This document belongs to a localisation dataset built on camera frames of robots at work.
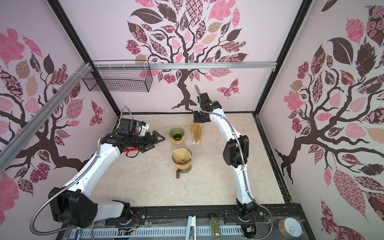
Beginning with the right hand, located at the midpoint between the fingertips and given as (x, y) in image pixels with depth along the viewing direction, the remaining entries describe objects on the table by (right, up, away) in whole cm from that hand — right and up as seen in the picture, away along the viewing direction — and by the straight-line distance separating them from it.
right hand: (197, 117), depth 94 cm
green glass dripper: (-13, -10, 0) cm, 17 cm away
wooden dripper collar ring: (-7, -28, -13) cm, 32 cm away
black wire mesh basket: (-65, +33, +28) cm, 78 cm away
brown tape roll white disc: (+42, -52, -28) cm, 72 cm away
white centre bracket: (-3, -52, -24) cm, 57 cm away
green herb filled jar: (+8, -53, -26) cm, 60 cm away
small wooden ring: (-12, -16, -2) cm, 20 cm away
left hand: (-20, -15, -17) cm, 30 cm away
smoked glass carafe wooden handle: (-11, -32, -12) cm, 36 cm away
